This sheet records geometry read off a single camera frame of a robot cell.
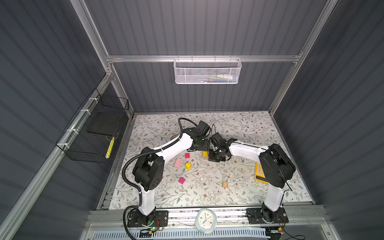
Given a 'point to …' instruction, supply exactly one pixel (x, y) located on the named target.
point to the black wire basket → (90, 135)
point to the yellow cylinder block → (188, 166)
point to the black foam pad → (105, 123)
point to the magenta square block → (181, 180)
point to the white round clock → (205, 220)
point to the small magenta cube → (187, 155)
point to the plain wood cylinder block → (225, 184)
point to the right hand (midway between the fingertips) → (211, 160)
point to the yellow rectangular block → (205, 153)
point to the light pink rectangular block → (177, 162)
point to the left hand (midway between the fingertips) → (204, 146)
